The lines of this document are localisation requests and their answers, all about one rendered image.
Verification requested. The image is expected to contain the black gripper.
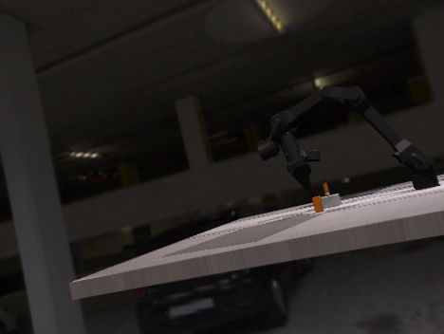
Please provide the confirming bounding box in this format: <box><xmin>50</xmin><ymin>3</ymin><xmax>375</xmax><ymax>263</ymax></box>
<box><xmin>283</xmin><ymin>145</ymin><xmax>312</xmax><ymax>192</ymax></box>

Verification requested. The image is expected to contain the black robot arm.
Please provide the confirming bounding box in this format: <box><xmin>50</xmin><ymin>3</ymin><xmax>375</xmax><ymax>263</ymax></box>
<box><xmin>256</xmin><ymin>86</ymin><xmax>440</xmax><ymax>190</ymax></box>

